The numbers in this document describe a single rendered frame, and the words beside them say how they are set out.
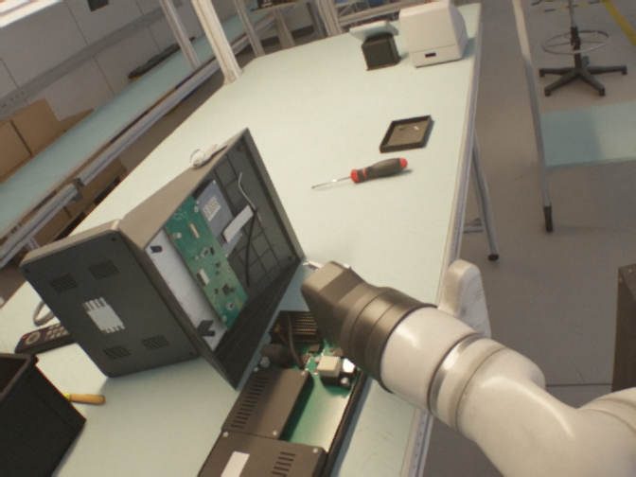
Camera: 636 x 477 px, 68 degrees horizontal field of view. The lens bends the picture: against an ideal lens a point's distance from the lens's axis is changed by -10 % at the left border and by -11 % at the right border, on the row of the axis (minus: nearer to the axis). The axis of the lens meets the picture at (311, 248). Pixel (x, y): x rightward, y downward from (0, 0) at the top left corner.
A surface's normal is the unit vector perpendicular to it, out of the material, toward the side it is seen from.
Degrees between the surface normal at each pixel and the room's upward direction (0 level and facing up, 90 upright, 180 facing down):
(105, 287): 90
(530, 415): 36
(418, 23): 90
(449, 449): 0
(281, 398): 0
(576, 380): 0
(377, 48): 90
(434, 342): 10
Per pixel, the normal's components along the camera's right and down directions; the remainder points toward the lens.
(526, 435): -0.91, -0.21
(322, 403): -0.33, -0.77
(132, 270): 0.00, 0.57
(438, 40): -0.35, 0.63
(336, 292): -0.12, -0.63
